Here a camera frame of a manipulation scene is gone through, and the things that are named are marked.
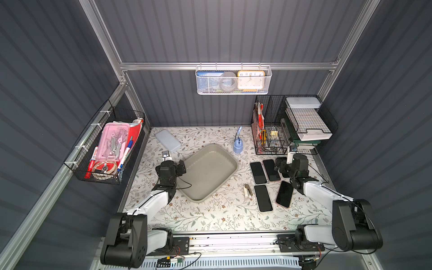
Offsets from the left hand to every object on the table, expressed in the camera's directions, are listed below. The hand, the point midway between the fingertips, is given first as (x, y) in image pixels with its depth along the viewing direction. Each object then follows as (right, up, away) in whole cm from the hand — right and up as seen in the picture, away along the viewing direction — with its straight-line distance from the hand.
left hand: (172, 162), depth 88 cm
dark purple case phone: (+48, -7, +9) cm, 49 cm away
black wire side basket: (-27, +4, -25) cm, 37 cm away
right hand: (+64, +1, +3) cm, 64 cm away
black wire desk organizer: (+71, +22, +19) cm, 76 cm away
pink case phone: (+58, -16, -4) cm, 60 cm away
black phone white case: (+48, -19, -1) cm, 52 cm away
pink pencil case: (-22, +13, -14) cm, 29 cm away
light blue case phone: (+61, -9, +6) cm, 62 cm away
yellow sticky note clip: (+63, +17, +28) cm, 71 cm away
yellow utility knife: (+55, +16, +26) cm, 63 cm away
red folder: (+54, +26, +28) cm, 66 cm away
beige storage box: (+18, -5, +10) cm, 21 cm away
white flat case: (-10, +12, +24) cm, 29 cm away
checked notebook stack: (+76, +23, +9) cm, 80 cm away
